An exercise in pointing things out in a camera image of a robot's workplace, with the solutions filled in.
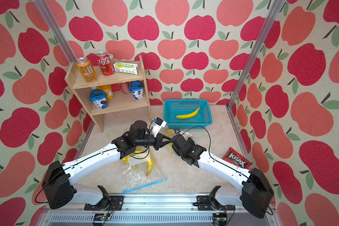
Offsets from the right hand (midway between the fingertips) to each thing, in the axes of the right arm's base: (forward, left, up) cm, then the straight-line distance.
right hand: (183, 144), depth 82 cm
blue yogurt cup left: (+17, +53, +18) cm, 59 cm away
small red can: (+32, +42, +14) cm, 55 cm away
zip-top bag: (-17, +24, -12) cm, 32 cm away
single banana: (+31, 0, -10) cm, 32 cm away
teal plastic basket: (+37, -2, -13) cm, 39 cm away
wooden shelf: (+33, +52, +9) cm, 62 cm away
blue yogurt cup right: (+29, +33, +17) cm, 47 cm away
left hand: (-7, +6, +11) cm, 15 cm away
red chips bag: (0, -32, -11) cm, 34 cm away
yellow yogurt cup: (+26, +51, +18) cm, 60 cm away
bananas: (-10, +19, -6) cm, 22 cm away
